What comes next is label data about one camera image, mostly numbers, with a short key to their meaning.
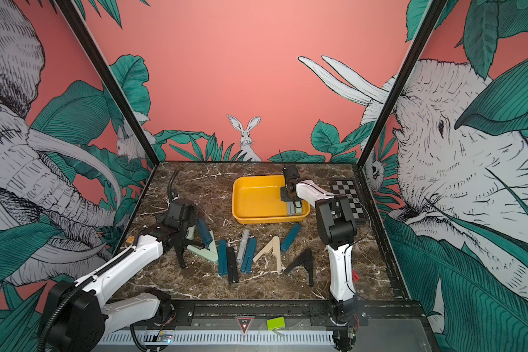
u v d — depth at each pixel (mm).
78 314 390
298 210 982
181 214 643
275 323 706
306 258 868
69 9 687
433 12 696
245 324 715
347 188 1067
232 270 818
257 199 1061
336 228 567
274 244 887
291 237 929
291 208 989
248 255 858
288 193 801
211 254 866
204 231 925
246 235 908
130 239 904
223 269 817
